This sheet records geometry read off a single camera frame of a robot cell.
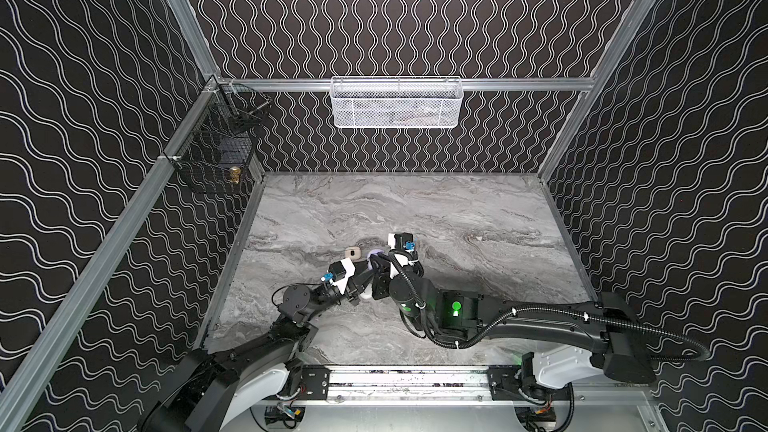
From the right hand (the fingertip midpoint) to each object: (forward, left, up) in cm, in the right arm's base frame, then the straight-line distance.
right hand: (373, 259), depth 69 cm
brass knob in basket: (+24, +39, +5) cm, 46 cm away
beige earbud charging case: (+14, +9, -21) cm, 27 cm away
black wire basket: (+36, +50, +4) cm, 61 cm away
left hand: (-1, -2, -1) cm, 3 cm away
